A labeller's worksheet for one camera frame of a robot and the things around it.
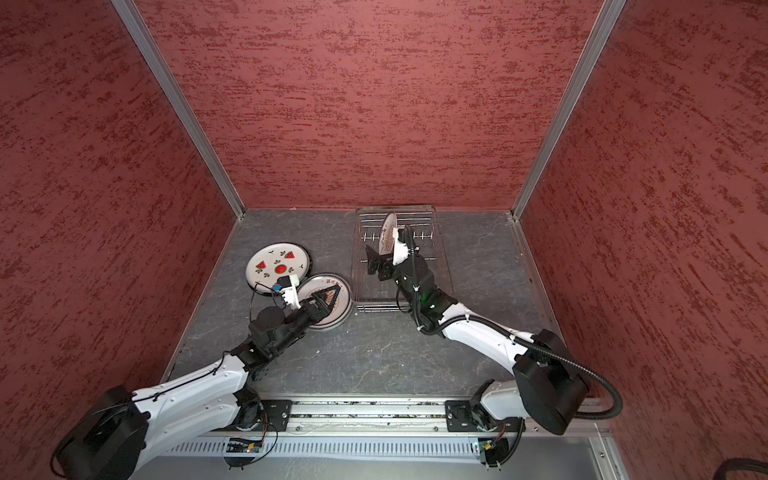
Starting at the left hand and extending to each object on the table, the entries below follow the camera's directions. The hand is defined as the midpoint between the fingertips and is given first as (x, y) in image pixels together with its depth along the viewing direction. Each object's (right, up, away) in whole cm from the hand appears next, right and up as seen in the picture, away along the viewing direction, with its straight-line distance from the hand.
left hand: (335, 296), depth 79 cm
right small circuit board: (+41, -37, -7) cm, 56 cm away
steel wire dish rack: (+9, -3, +17) cm, 19 cm away
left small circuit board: (-22, -36, -7) cm, 43 cm away
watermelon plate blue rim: (-27, +8, +24) cm, 37 cm away
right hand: (+12, +13, 0) cm, 18 cm away
